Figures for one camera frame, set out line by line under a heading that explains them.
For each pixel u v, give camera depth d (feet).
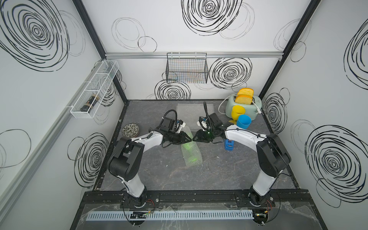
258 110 3.08
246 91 3.16
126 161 1.53
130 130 3.25
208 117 2.38
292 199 2.48
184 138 2.63
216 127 2.34
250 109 3.15
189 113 3.67
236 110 3.16
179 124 2.59
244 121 3.08
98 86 2.42
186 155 2.81
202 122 2.74
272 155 1.55
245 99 3.07
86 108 2.16
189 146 2.84
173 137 2.56
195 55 2.97
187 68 4.04
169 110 2.53
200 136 2.58
